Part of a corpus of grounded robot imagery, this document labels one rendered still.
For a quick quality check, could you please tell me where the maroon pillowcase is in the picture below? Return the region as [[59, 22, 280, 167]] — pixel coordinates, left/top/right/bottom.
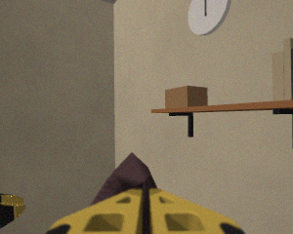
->
[[89, 152, 157, 234]]

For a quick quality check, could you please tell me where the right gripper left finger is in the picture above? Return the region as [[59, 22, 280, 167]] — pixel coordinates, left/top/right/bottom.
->
[[48, 188, 143, 234]]

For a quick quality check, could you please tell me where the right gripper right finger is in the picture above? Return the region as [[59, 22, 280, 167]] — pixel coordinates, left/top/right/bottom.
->
[[149, 188, 241, 234]]

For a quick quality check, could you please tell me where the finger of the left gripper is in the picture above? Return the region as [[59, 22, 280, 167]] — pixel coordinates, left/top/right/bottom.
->
[[0, 203, 25, 219], [0, 194, 24, 204]]

